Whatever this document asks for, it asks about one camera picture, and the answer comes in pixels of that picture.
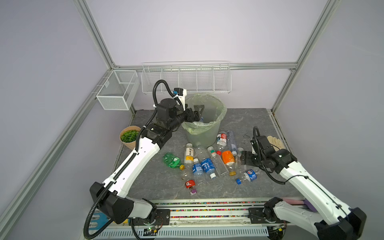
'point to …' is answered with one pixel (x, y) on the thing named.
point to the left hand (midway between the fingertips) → (196, 107)
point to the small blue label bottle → (197, 170)
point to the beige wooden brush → (277, 143)
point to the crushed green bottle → (171, 160)
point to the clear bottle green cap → (218, 163)
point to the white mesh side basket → (118, 90)
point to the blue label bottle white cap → (208, 167)
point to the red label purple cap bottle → (189, 184)
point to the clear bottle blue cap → (232, 140)
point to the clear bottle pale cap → (241, 168)
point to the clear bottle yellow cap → (185, 174)
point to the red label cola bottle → (221, 140)
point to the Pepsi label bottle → (251, 175)
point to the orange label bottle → (228, 158)
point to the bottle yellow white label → (189, 154)
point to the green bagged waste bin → (205, 130)
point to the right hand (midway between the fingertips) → (248, 159)
